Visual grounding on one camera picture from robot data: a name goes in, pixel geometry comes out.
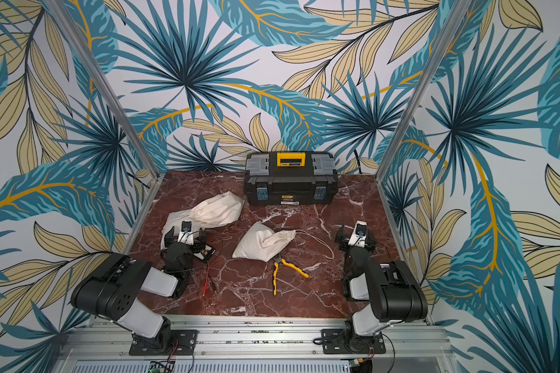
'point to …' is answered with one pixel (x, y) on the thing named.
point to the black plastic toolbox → (290, 178)
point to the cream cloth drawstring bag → (261, 243)
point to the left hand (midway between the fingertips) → (187, 229)
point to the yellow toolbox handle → (291, 155)
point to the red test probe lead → (206, 282)
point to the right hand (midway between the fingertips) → (344, 226)
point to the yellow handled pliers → (277, 259)
